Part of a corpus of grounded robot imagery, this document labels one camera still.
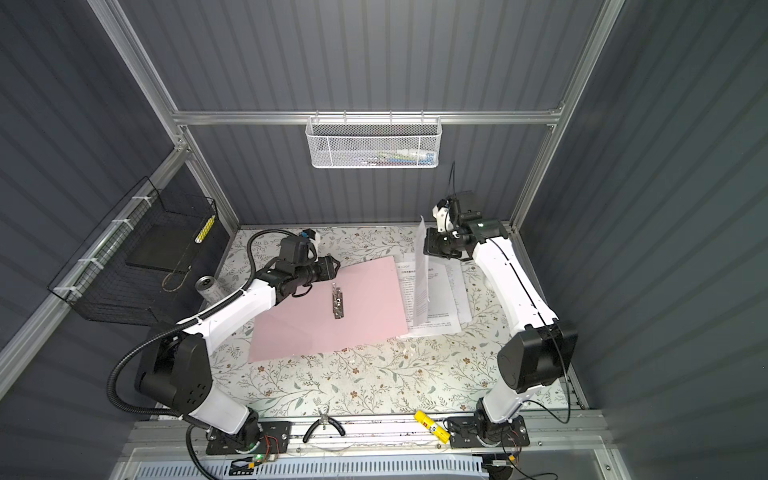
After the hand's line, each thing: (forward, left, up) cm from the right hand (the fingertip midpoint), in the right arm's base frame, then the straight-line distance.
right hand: (428, 247), depth 81 cm
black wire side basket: (-17, +74, +9) cm, 77 cm away
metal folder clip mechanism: (-4, +29, -22) cm, 37 cm away
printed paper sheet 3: (+6, -12, -24) cm, 28 cm away
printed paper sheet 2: (-7, -6, -25) cm, 27 cm away
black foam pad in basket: (-3, +69, +5) cm, 69 cm away
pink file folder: (-3, +21, -23) cm, 31 cm away
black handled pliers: (-37, +28, -24) cm, 53 cm away
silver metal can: (-6, +64, -10) cm, 65 cm away
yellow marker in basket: (+4, +62, +5) cm, 62 cm away
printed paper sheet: (-10, +2, -12) cm, 16 cm away
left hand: (+1, +27, -8) cm, 28 cm away
